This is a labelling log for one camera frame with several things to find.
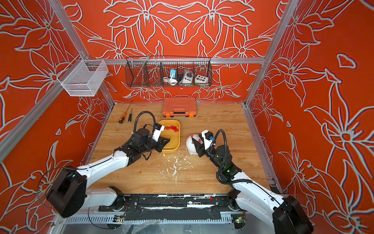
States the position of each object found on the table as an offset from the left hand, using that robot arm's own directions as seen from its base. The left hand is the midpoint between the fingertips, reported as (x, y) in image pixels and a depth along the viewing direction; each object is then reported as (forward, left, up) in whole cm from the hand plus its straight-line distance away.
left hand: (169, 139), depth 82 cm
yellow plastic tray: (+3, -1, -12) cm, 13 cm away
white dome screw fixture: (-1, -12, -6) cm, 14 cm away
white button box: (+38, -17, +16) cm, 44 cm away
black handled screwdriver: (+25, +36, -12) cm, 46 cm away
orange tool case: (+37, -2, -11) cm, 38 cm away
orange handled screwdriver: (+21, +40, -11) cm, 47 cm away
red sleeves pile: (+17, +2, -12) cm, 21 cm away
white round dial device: (+35, -9, +18) cm, 41 cm away
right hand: (-3, -14, +8) cm, 16 cm away
